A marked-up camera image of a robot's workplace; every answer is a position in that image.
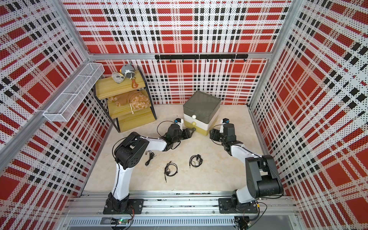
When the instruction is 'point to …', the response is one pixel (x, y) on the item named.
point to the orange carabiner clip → (134, 85)
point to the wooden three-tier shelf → (124, 117)
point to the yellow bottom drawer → (198, 129)
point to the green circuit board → (123, 221)
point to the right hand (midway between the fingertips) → (215, 131)
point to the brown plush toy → (136, 99)
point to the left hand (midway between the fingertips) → (194, 130)
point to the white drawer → (199, 122)
